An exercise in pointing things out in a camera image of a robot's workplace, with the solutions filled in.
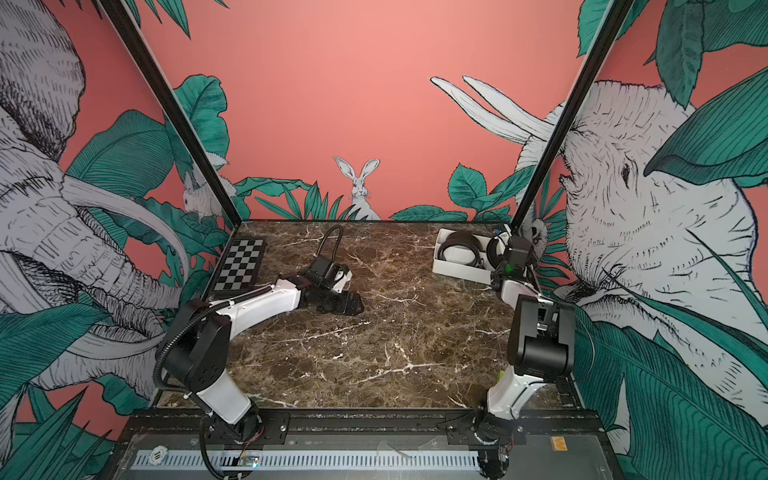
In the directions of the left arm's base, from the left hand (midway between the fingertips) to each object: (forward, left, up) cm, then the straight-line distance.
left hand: (356, 303), depth 89 cm
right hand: (+14, -54, +12) cm, 58 cm away
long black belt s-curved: (+26, -39, -1) cm, 47 cm away
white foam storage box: (+20, -39, -3) cm, 44 cm away
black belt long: (+16, -45, +3) cm, 48 cm away
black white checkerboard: (+17, +41, -3) cm, 45 cm away
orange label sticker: (-38, -50, -5) cm, 63 cm away
